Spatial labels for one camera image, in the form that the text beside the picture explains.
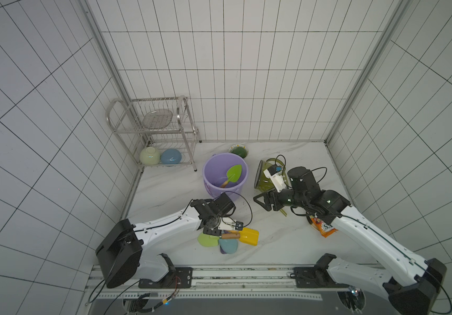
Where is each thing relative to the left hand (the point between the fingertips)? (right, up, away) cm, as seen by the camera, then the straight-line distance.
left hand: (210, 222), depth 82 cm
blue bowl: (-23, +28, +21) cm, 42 cm away
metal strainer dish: (-27, +47, +12) cm, 56 cm away
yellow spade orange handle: (+17, -7, +2) cm, 18 cm away
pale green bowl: (-34, +29, +18) cm, 48 cm away
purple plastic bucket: (+6, +20, +13) cm, 25 cm away
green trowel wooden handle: (+1, -7, -2) cm, 8 cm away
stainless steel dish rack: (-36, +43, +35) cm, 66 cm away
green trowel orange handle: (+10, +19, +11) cm, 25 cm away
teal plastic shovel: (+8, -9, -2) cm, 12 cm away
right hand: (+17, +13, -12) cm, 24 cm away
